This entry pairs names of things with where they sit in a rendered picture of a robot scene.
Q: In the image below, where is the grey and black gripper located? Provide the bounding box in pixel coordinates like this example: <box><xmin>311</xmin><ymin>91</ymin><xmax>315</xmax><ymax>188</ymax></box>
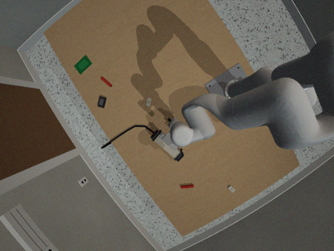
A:
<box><xmin>168</xmin><ymin>117</ymin><xmax>180</xmax><ymax>129</ymax></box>

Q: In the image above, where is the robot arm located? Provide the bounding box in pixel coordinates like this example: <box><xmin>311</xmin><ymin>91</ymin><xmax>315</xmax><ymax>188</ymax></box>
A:
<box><xmin>159</xmin><ymin>31</ymin><xmax>334</xmax><ymax>151</ymax></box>

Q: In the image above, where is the green rectangular block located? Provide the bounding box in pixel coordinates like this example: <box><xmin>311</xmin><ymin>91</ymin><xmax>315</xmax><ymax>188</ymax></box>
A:
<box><xmin>74</xmin><ymin>55</ymin><xmax>92</xmax><ymax>74</ymax></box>

